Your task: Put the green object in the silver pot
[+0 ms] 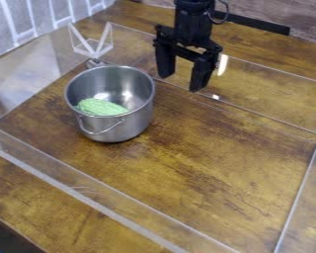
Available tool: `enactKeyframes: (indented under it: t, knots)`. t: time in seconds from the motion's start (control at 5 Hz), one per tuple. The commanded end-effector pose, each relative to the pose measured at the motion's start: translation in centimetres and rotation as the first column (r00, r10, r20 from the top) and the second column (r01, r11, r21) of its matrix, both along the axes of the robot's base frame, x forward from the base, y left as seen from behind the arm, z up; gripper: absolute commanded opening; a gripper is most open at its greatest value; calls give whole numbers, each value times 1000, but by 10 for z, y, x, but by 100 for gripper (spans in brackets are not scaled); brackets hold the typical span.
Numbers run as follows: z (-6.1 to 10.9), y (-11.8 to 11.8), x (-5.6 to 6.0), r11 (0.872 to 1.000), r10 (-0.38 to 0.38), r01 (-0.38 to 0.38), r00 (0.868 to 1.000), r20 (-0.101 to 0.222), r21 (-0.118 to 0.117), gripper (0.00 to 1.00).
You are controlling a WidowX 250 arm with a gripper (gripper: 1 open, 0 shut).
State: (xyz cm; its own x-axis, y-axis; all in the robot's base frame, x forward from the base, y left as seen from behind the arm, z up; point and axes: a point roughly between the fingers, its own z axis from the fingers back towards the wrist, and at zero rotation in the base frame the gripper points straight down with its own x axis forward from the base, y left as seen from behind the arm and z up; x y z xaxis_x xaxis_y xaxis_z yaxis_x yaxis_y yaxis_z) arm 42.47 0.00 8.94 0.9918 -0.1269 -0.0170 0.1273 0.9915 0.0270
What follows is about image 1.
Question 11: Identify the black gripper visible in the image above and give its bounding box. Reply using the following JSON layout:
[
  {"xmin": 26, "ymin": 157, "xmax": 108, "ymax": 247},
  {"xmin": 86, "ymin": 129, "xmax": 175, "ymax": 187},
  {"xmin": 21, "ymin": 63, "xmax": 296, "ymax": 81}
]
[{"xmin": 155, "ymin": 0, "xmax": 224, "ymax": 92}]

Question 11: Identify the green knobbly toy vegetable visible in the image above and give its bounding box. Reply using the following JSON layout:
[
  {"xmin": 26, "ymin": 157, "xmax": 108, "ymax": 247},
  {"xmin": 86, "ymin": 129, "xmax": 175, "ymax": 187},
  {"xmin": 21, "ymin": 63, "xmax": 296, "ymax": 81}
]
[{"xmin": 74, "ymin": 98, "xmax": 129, "ymax": 116}]

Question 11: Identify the silver metal pot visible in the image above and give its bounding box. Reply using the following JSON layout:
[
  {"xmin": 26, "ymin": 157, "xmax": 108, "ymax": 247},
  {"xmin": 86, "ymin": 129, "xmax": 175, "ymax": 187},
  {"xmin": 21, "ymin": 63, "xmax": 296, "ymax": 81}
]
[{"xmin": 64, "ymin": 65, "xmax": 156, "ymax": 142}]

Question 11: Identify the black strip on wall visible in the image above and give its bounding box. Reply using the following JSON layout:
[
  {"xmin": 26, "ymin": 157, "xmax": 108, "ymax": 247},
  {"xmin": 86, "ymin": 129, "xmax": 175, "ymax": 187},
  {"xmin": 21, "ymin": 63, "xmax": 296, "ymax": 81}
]
[{"xmin": 215, "ymin": 11, "xmax": 291, "ymax": 36}]

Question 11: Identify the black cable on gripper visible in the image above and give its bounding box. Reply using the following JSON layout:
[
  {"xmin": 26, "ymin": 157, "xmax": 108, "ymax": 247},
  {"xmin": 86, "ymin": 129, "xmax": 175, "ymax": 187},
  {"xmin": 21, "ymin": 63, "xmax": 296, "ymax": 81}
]
[{"xmin": 207, "ymin": 0, "xmax": 231, "ymax": 26}]

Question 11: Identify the clear acrylic corner bracket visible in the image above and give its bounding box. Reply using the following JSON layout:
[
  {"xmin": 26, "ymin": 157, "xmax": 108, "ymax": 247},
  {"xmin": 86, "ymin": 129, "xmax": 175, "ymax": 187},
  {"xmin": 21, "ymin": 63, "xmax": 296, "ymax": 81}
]
[{"xmin": 68, "ymin": 23, "xmax": 113, "ymax": 59}]

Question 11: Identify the clear acrylic enclosure wall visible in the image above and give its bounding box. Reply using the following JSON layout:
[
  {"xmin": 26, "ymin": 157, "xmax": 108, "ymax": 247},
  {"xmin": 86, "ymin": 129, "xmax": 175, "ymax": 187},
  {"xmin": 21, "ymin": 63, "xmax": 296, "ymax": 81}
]
[{"xmin": 0, "ymin": 22, "xmax": 316, "ymax": 253}]

